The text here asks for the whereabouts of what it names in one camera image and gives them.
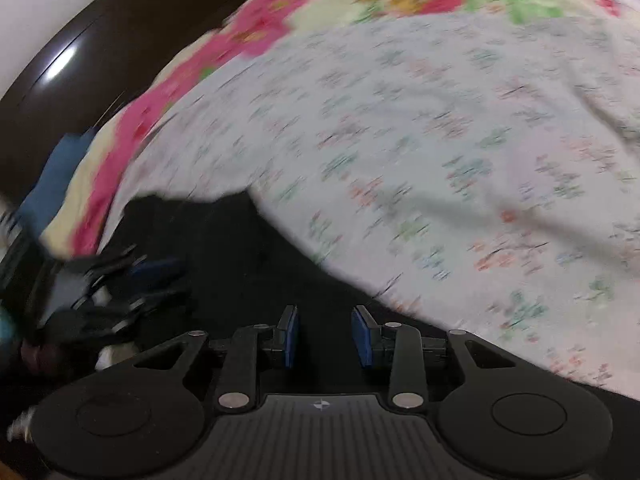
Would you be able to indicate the pink strawberry printed quilt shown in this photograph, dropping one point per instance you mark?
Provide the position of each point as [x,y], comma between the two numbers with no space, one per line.
[260,20]

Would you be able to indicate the dark brown wooden headboard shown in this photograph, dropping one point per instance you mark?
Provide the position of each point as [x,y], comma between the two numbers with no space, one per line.
[75,90]

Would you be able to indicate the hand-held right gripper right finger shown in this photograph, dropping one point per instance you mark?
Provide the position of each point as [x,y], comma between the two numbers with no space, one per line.
[362,336]

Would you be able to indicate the black pants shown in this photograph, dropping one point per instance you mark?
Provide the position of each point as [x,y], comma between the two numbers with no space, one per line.
[225,260]

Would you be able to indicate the blue cloth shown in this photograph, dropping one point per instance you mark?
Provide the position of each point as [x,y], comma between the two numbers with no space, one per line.
[50,180]

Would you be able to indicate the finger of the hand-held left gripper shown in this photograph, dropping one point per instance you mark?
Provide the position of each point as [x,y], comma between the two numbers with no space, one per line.
[152,267]
[160,297]

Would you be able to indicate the white floral bedsheet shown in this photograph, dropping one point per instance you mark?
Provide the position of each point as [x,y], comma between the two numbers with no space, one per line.
[425,135]

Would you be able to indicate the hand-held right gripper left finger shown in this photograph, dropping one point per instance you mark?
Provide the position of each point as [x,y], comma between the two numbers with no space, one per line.
[291,336]

